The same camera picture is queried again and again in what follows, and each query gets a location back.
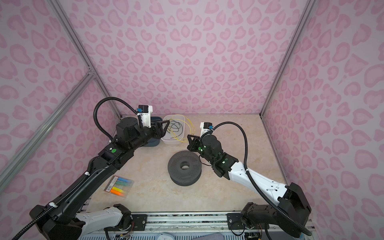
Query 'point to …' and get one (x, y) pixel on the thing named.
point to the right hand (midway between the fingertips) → (186, 135)
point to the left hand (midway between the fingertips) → (165, 118)
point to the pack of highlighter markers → (119, 186)
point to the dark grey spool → (184, 177)
